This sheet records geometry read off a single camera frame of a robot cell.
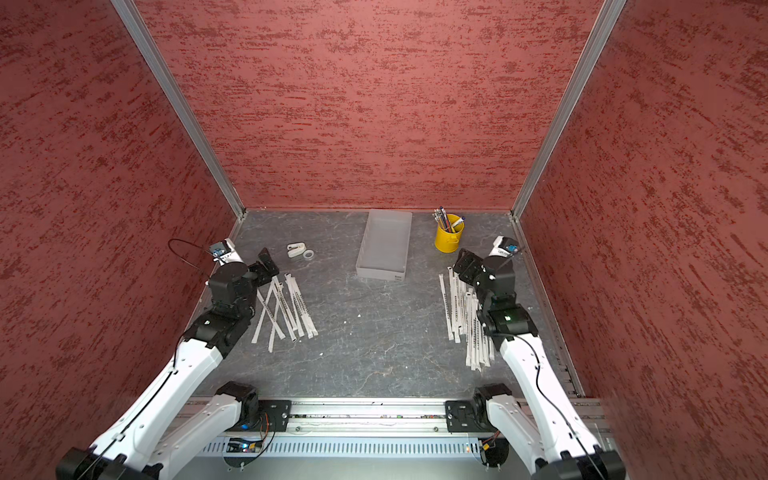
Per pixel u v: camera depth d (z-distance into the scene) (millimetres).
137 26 725
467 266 676
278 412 743
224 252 629
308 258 1065
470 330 896
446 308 944
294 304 942
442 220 974
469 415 743
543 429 430
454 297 970
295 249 1065
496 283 543
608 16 714
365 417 764
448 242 1039
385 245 1093
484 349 855
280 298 947
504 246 649
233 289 555
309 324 897
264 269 701
